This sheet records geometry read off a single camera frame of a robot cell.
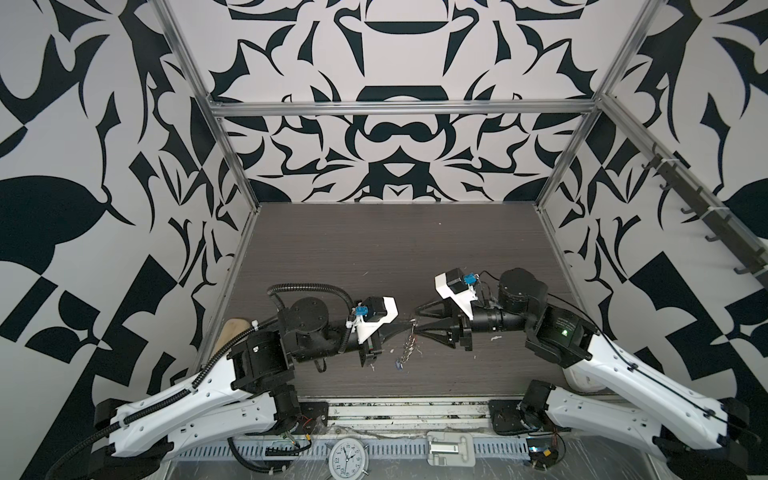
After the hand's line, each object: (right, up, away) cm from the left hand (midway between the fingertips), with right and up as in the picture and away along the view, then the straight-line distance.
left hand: (411, 316), depth 54 cm
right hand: (+2, -2, +2) cm, 3 cm away
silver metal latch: (+11, -34, +15) cm, 39 cm away
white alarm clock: (-13, -34, +12) cm, 39 cm away
